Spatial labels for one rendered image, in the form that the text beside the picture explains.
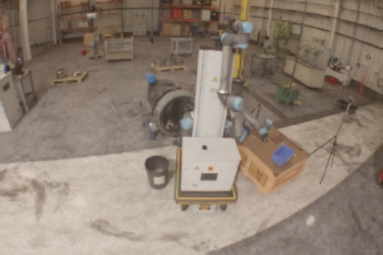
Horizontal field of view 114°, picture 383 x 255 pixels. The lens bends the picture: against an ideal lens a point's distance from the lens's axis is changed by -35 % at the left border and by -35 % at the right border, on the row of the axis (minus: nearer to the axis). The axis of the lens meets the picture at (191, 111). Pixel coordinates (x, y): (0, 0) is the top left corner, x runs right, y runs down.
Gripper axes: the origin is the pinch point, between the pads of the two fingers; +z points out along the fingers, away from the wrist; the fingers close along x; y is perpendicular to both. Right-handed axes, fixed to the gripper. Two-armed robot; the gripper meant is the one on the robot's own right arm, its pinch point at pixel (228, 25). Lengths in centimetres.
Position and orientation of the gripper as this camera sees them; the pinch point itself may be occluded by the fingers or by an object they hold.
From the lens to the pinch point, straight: 187.1
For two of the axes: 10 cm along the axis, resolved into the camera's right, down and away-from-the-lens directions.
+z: -3.3, -4.3, 8.4
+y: -8.2, 5.7, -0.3
